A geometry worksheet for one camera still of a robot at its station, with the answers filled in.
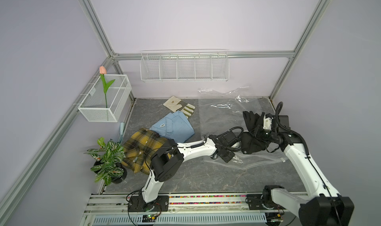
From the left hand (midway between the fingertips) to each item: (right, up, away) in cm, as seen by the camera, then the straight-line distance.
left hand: (228, 156), depth 84 cm
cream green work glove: (-35, +32, +32) cm, 57 cm away
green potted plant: (-56, +1, -21) cm, 60 cm away
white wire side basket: (-66, +33, -6) cm, 74 cm away
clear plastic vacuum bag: (-1, +27, +27) cm, 38 cm away
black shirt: (+9, +9, -10) cm, 16 cm away
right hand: (+12, +15, -3) cm, 19 cm away
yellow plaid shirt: (-54, +3, +4) cm, 54 cm away
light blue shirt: (-33, +16, +18) cm, 40 cm away
